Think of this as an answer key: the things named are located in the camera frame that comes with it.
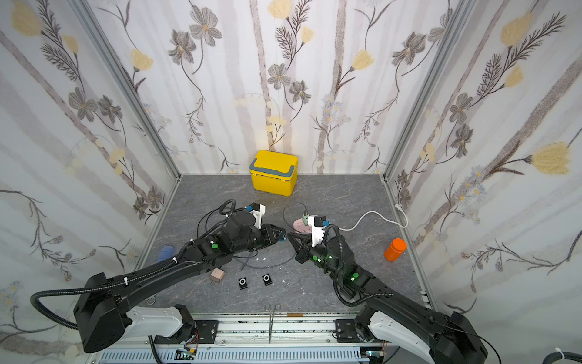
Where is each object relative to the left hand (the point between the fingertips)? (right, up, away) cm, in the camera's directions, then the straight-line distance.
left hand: (287, 232), depth 74 cm
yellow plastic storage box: (-7, +23, +30) cm, 38 cm away
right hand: (+1, -1, -4) cm, 5 cm away
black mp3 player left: (-17, -21, +10) cm, 29 cm away
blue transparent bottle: (-51, -12, +19) cm, 55 cm away
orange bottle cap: (+40, -9, +11) cm, 42 cm away
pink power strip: (+4, -1, +24) cm, 24 cm away
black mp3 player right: (-8, -20, +12) cm, 25 cm away
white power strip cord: (+46, +1, +30) cm, 55 cm away
